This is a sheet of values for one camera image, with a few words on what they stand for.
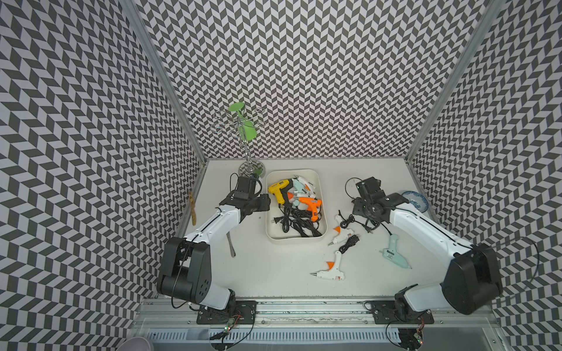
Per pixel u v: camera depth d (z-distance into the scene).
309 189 1.02
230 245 0.88
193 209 0.99
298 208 0.99
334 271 0.81
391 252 0.85
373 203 0.61
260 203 0.79
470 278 0.41
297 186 1.03
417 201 0.99
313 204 0.94
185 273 0.43
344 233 0.89
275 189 0.99
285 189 1.01
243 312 0.73
